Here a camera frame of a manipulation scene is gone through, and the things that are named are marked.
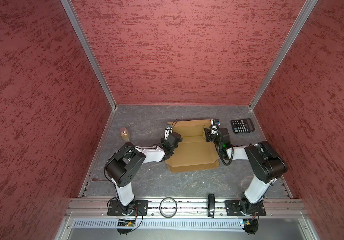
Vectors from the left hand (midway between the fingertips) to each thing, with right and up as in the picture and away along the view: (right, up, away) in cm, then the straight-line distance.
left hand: (171, 139), depth 96 cm
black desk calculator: (+52, +8, +10) cm, 54 cm away
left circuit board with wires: (-23, -39, -23) cm, 50 cm away
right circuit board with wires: (+40, -39, -25) cm, 61 cm away
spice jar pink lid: (-29, +3, -3) cm, 30 cm away
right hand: (+23, +5, +1) cm, 23 cm away
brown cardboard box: (+15, -9, -1) cm, 17 cm away
